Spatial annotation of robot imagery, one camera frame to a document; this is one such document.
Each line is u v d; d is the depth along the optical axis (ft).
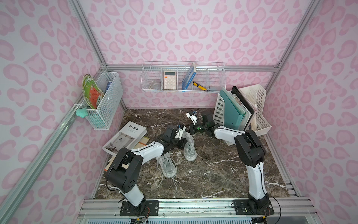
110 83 2.95
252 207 2.14
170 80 3.11
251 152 1.82
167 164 2.76
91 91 2.44
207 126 2.63
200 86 3.21
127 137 3.19
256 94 3.30
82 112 2.06
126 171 1.50
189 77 2.89
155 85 3.09
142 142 3.25
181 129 2.70
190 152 2.93
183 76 3.21
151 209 2.39
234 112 2.52
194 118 2.82
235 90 2.95
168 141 2.35
